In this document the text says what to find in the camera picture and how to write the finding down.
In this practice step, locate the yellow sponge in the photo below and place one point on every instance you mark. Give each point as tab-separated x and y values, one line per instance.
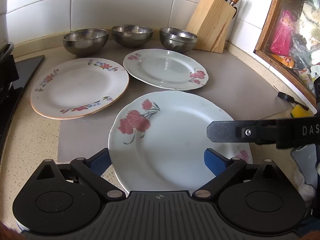
299	112

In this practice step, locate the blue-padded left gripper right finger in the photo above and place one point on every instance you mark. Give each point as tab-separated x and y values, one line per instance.
225	171

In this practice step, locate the white gloved right hand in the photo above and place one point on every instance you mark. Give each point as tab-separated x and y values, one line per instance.
306	191

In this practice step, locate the white plate small pink flowers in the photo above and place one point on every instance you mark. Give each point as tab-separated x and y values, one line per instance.
166	69

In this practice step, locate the aluminium steamer pot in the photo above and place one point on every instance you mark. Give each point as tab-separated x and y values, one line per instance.
3	27

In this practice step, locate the wooden window frame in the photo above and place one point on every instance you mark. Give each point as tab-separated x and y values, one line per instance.
301	67

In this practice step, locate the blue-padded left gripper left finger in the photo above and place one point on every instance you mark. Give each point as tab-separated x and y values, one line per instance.
90	172

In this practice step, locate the pink plastic bag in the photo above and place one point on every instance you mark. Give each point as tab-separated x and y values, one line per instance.
282	39

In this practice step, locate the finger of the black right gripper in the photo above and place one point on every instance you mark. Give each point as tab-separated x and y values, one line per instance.
260	132

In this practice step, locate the white plate large pink flowers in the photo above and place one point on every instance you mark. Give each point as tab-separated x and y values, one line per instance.
157	142

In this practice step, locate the grey counter mat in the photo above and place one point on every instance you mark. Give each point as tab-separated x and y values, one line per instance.
233	86

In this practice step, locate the black sink stopper tool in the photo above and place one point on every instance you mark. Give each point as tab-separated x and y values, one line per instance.
290	99

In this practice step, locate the white plate gold rim floral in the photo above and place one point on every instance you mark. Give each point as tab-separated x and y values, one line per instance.
78	88

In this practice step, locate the black gas stove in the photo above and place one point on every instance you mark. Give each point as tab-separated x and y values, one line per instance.
15	76

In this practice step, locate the stainless steel bowl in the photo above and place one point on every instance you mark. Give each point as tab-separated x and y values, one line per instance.
177	40
131	36
85	42

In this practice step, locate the wooden knife block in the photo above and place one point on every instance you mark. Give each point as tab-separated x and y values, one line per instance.
210	22

